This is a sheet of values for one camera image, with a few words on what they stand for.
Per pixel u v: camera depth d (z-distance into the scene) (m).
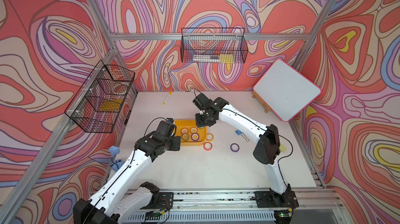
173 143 0.69
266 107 1.05
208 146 0.92
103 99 0.79
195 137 0.93
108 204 0.39
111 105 0.72
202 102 0.67
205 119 0.72
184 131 0.98
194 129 0.98
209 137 0.96
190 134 0.96
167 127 0.59
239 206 0.73
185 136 0.93
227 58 0.82
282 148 0.96
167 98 1.15
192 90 1.28
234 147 0.91
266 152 0.50
